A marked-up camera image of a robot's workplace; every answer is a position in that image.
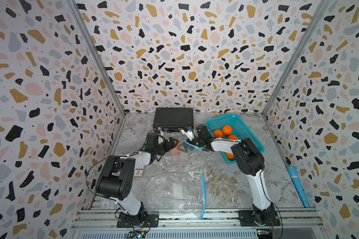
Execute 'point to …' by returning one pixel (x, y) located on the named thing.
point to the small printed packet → (138, 172)
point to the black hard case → (170, 119)
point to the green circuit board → (136, 234)
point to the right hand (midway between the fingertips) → (181, 144)
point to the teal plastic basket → (239, 129)
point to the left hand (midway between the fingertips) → (175, 143)
